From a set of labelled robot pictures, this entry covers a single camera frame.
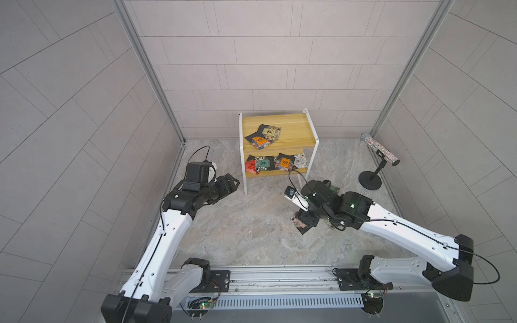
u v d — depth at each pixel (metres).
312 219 0.61
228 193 0.63
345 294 0.69
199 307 0.65
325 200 0.50
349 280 0.67
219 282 0.71
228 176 0.66
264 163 0.86
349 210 0.47
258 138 0.73
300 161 0.87
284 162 0.87
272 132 0.76
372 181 0.98
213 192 0.61
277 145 0.73
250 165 0.85
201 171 0.55
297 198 0.58
